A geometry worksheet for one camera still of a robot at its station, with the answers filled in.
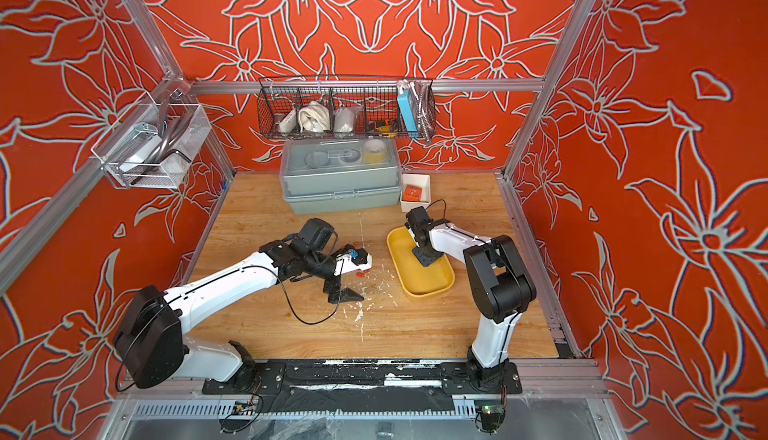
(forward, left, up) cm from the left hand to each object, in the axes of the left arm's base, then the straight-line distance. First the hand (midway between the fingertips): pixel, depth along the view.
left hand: (363, 274), depth 77 cm
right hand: (+15, -19, -12) cm, 27 cm away
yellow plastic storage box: (+6, -16, -13) cm, 21 cm away
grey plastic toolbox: (+30, +15, +6) cm, 34 cm away
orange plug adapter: (+36, -13, -7) cm, 39 cm away
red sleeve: (+6, +2, -13) cm, 14 cm away
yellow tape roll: (+45, +1, +4) cm, 45 cm away
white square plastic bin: (+43, -15, -7) cm, 46 cm away
